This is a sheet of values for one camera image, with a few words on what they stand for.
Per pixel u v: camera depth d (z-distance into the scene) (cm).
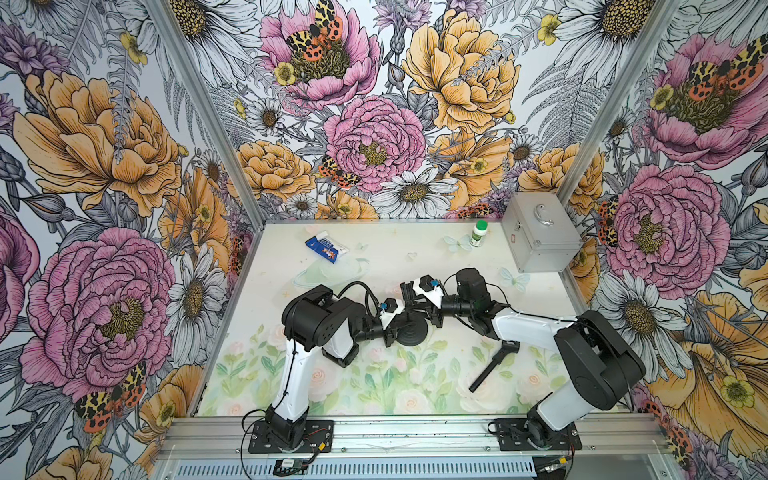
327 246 109
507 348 87
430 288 73
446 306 76
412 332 91
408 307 83
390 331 83
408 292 75
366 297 86
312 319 57
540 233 102
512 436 74
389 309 81
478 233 109
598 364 46
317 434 75
